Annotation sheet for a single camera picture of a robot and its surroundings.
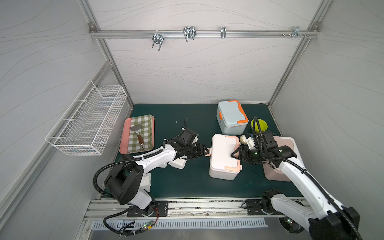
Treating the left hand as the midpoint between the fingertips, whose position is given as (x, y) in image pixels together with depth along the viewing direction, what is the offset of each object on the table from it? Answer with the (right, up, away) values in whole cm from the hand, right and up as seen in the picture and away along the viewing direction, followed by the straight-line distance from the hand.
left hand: (207, 154), depth 82 cm
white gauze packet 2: (-25, -8, +6) cm, 27 cm away
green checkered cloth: (-41, +10, +21) cm, 47 cm away
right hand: (+15, 0, -5) cm, 16 cm away
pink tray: (-55, +8, +20) cm, 59 cm away
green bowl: (+42, +16, +23) cm, 50 cm away
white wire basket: (-59, +17, -14) cm, 63 cm away
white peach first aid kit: (+7, -3, -8) cm, 11 cm away
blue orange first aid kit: (+17, +20, +12) cm, 29 cm away
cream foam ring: (+18, +9, -7) cm, 21 cm away
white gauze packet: (-17, -7, +7) cm, 20 cm away
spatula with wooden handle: (-48, +12, +23) cm, 54 cm away
